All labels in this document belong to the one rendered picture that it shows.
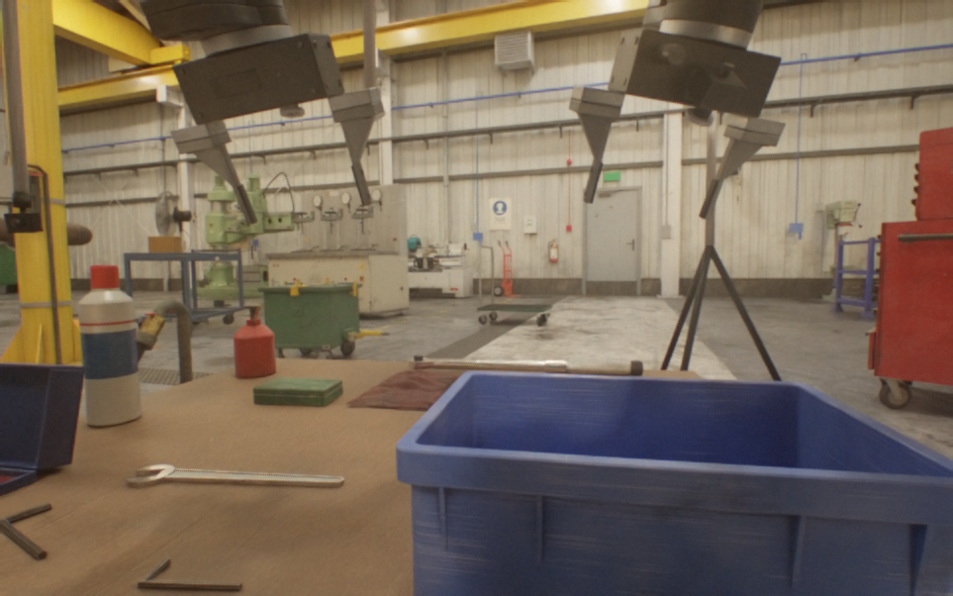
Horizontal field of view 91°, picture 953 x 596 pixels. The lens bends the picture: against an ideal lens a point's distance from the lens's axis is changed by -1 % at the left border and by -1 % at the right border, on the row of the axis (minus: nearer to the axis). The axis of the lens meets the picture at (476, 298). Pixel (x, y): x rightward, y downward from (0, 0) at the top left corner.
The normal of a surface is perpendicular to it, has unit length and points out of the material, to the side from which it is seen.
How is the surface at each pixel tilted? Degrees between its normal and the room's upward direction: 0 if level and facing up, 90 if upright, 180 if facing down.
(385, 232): 90
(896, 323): 90
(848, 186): 90
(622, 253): 90
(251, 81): 114
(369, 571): 0
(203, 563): 0
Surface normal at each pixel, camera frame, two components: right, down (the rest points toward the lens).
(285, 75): -0.11, 0.47
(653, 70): 0.11, 0.46
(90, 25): 0.95, 0.01
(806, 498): -0.19, 0.07
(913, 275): -0.74, 0.06
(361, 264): -0.46, 0.07
